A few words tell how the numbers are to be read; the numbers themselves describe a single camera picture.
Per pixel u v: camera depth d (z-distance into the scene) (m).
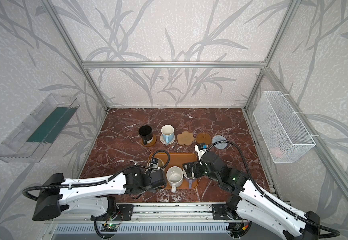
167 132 0.98
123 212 0.74
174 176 0.84
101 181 0.47
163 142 0.99
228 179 0.52
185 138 1.02
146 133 0.96
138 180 0.53
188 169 0.63
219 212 0.74
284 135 0.62
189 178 0.77
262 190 0.47
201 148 0.64
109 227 0.71
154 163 0.69
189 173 0.64
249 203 0.61
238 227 0.75
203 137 1.02
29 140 0.63
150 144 0.99
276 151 0.73
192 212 0.75
